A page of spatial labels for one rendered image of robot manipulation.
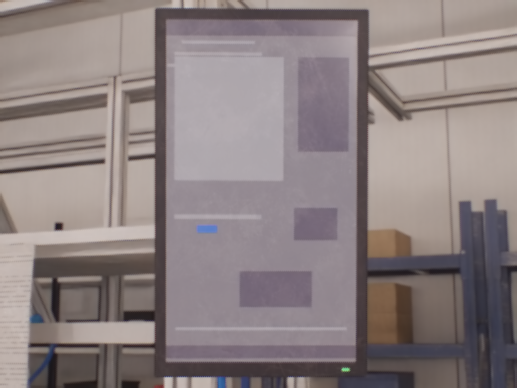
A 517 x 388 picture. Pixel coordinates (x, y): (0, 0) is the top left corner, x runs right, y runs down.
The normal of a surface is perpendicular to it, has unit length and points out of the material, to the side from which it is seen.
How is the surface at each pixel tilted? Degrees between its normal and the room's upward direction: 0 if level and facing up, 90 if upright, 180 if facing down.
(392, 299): 90
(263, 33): 101
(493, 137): 90
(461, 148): 90
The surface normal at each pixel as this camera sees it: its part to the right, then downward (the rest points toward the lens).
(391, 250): -0.40, -0.16
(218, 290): 0.02, 0.01
